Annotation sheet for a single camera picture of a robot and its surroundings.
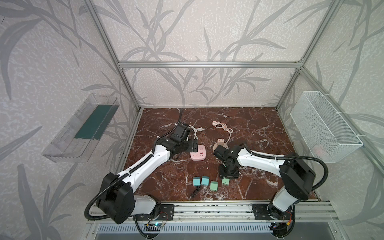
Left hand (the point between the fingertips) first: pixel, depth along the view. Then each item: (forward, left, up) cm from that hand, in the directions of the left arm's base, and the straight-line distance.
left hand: (193, 140), depth 83 cm
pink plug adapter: (+5, -17, -9) cm, 20 cm away
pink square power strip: (-3, -4, -12) cm, 13 cm away
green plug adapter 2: (-18, -18, -13) cm, 29 cm away
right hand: (-14, -17, -12) cm, 25 cm away
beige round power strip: (+5, -14, -15) cm, 22 cm away
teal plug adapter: (-18, -7, -13) cm, 23 cm away
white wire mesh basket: (-9, -59, +20) cm, 63 cm away
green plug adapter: (-21, -12, -13) cm, 27 cm away
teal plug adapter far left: (-18, -2, -14) cm, 23 cm away
